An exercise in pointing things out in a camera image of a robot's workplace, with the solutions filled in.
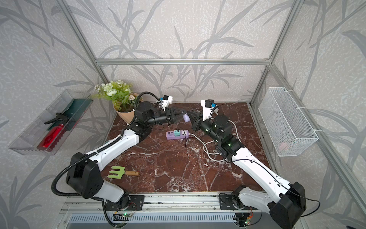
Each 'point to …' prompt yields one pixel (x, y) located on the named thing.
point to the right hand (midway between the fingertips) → (188, 111)
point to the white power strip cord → (204, 148)
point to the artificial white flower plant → (120, 92)
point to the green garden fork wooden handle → (121, 172)
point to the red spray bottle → (52, 136)
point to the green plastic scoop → (71, 116)
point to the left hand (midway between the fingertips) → (185, 116)
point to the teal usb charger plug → (177, 133)
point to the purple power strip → (170, 135)
